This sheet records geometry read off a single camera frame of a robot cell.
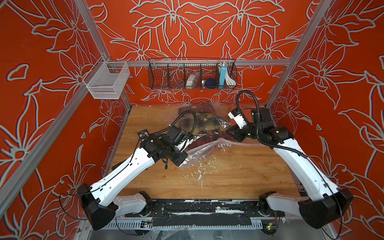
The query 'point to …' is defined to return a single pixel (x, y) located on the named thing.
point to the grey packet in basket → (192, 80)
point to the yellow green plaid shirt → (194, 122)
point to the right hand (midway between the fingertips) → (225, 129)
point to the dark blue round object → (211, 83)
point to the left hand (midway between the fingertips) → (183, 154)
